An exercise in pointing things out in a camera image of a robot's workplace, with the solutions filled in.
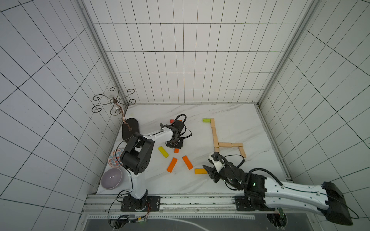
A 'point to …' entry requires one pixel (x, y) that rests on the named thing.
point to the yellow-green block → (163, 151)
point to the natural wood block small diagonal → (237, 144)
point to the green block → (206, 120)
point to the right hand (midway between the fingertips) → (205, 159)
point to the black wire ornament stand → (130, 126)
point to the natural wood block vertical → (217, 149)
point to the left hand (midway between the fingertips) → (176, 148)
